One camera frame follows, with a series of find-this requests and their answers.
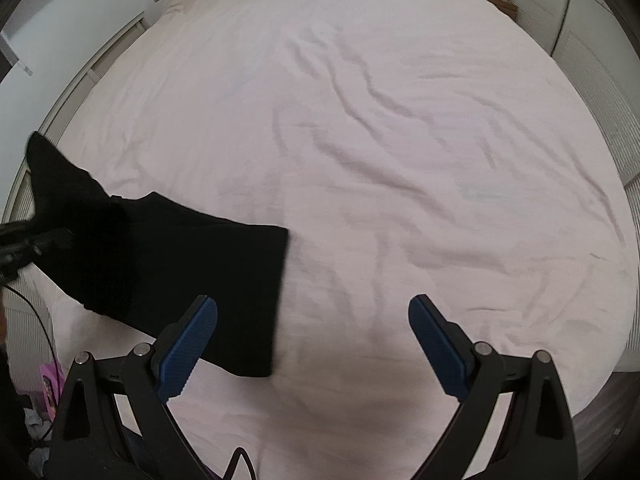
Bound white wardrobe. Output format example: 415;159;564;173
515;0;640;188

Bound pink plastic object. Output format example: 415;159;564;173
40;360;66;413

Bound crumpled grey cloth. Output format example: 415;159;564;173
22;407;56;467

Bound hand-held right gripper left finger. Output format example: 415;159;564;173
47;296;218;480

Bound pale pink bed cover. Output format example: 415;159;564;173
30;0;640;480

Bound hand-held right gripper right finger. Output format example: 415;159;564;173
409;295;581;480

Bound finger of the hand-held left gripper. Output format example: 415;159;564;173
30;227;74;257

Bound black pants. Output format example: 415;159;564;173
25;131;291;378

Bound black cable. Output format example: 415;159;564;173
225;447;256;480
0;282;57;443

